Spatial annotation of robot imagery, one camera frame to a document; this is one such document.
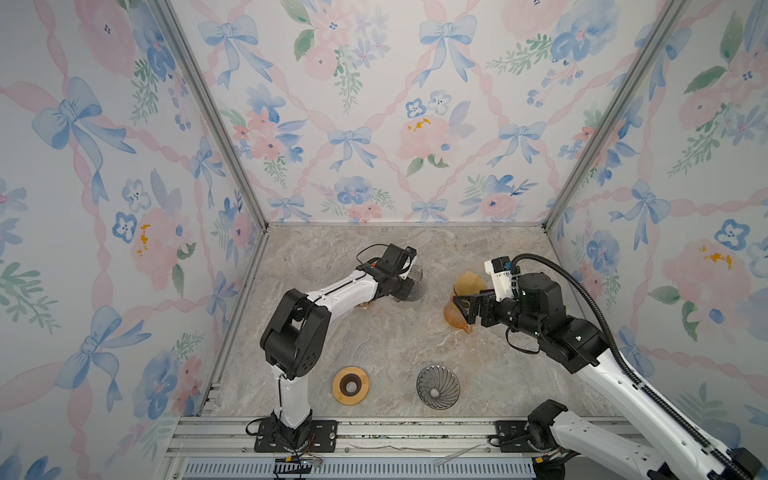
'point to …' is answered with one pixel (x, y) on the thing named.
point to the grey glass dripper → (438, 387)
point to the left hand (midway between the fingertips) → (407, 282)
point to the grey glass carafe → (416, 273)
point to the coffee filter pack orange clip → (365, 305)
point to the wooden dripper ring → (350, 386)
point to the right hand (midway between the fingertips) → (467, 294)
